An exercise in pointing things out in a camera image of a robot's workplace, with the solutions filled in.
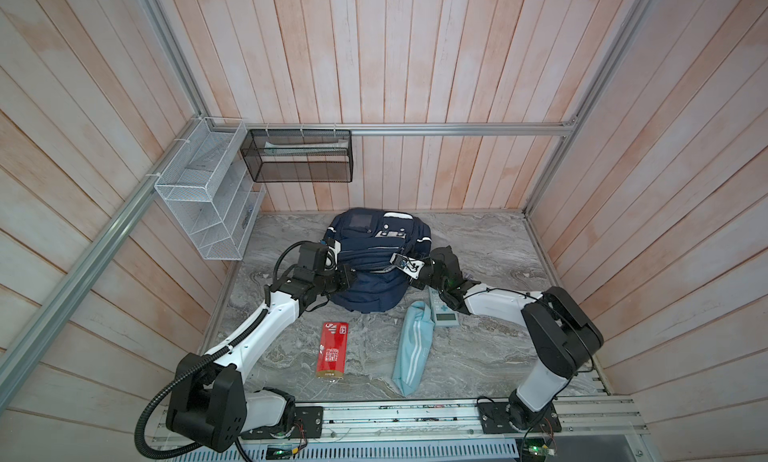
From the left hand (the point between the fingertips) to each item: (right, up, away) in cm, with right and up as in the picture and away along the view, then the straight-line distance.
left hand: (358, 281), depth 82 cm
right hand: (+14, +6, +9) cm, 18 cm away
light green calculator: (+25, -11, +7) cm, 28 cm away
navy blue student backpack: (+2, +12, +20) cm, 23 cm away
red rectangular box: (-8, -20, +2) cm, 22 cm away
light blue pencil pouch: (+15, -18, -3) cm, 23 cm away
